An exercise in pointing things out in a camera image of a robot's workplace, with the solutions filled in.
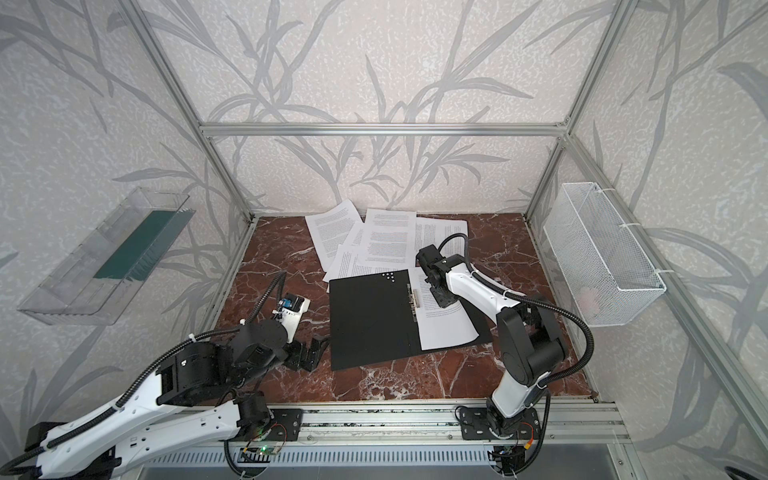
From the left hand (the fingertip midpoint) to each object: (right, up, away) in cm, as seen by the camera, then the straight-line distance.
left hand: (321, 328), depth 68 cm
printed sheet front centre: (-1, +13, +38) cm, 40 cm away
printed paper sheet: (+30, -6, +23) cm, 38 cm away
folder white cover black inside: (+9, -5, +23) cm, 25 cm away
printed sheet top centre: (+13, +21, +45) cm, 51 cm away
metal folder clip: (+22, +1, +28) cm, 36 cm away
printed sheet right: (+30, +24, +48) cm, 61 cm away
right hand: (+35, +7, +23) cm, 43 cm away
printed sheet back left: (-10, +25, +49) cm, 56 cm away
